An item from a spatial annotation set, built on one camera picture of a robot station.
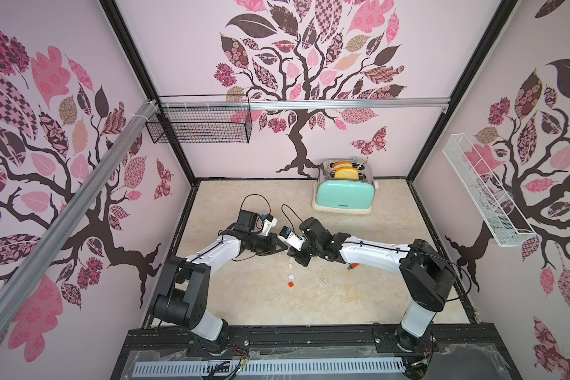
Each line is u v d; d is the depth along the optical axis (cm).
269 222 83
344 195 100
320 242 67
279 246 84
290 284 85
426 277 46
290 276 87
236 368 69
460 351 72
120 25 70
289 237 76
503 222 73
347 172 96
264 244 77
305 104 94
